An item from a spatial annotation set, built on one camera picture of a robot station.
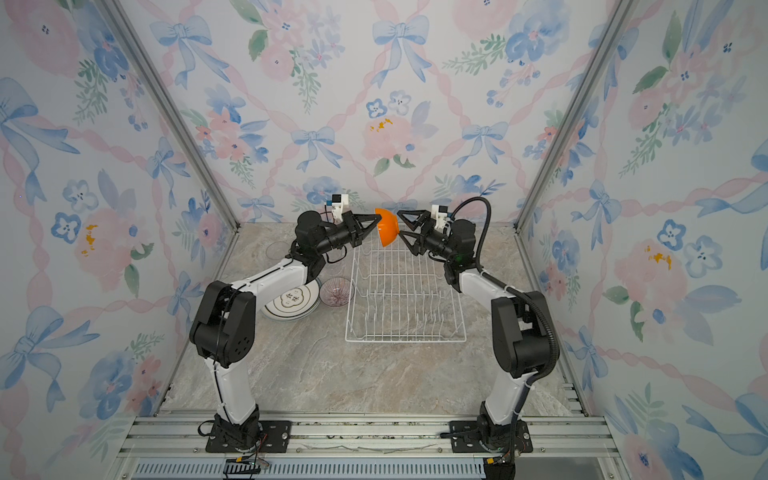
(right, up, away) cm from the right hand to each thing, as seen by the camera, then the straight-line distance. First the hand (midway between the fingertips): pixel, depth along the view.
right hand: (397, 222), depth 82 cm
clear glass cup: (-42, -7, +25) cm, 49 cm away
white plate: (-32, -25, +12) cm, 42 cm away
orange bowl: (-2, -1, 0) cm, 3 cm away
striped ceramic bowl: (-20, -21, +17) cm, 33 cm away
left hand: (-4, +1, -4) cm, 5 cm away
